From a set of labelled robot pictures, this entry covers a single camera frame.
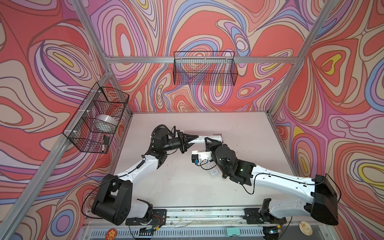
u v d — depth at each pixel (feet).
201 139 2.36
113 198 1.38
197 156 2.06
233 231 2.13
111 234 2.26
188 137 2.40
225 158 1.69
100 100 2.53
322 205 1.25
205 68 3.15
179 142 2.27
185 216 2.46
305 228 2.31
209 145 2.06
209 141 2.30
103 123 2.30
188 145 2.34
